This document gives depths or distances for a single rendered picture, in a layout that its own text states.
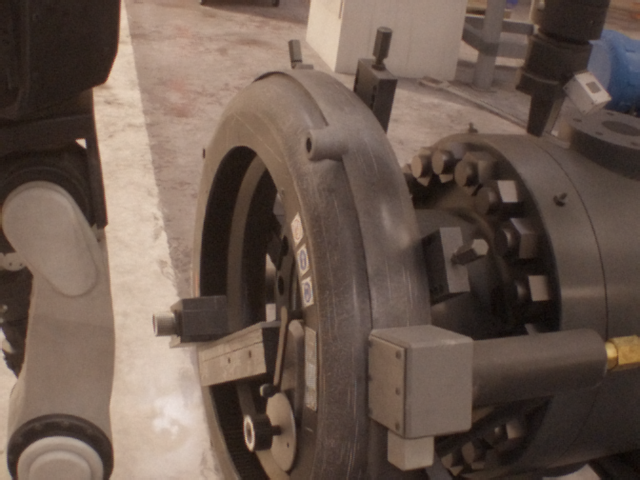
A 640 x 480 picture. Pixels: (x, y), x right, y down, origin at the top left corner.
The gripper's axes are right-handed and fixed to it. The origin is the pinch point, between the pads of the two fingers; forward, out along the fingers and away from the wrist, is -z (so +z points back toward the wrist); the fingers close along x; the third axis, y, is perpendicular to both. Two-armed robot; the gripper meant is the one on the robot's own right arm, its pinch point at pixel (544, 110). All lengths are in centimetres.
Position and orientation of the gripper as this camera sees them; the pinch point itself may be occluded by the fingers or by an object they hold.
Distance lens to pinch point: 113.1
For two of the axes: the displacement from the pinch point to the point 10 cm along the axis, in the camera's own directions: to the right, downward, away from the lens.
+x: 6.8, -2.7, 6.8
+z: 1.5, -8.6, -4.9
